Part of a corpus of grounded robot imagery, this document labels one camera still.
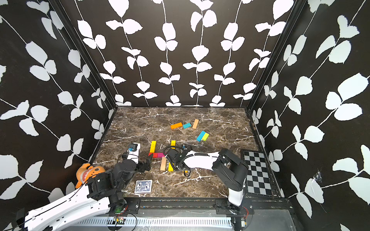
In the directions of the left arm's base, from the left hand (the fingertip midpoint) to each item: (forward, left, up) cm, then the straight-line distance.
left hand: (146, 152), depth 73 cm
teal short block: (+30, -22, -19) cm, 42 cm away
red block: (+8, +3, -18) cm, 20 cm away
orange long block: (+31, -14, -19) cm, 39 cm away
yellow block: (+16, -12, -19) cm, 27 cm away
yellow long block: (+13, +1, -18) cm, 22 cm away
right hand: (+1, -18, -19) cm, 26 cm away
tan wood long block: (+1, -7, -18) cm, 19 cm away
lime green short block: (+20, -35, -18) cm, 44 cm away
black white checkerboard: (-12, -60, -12) cm, 62 cm away
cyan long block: (+19, -31, -19) cm, 41 cm away
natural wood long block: (+33, -29, -19) cm, 48 cm away
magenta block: (-2, -8, +1) cm, 8 cm away
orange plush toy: (-5, +35, -11) cm, 38 cm away
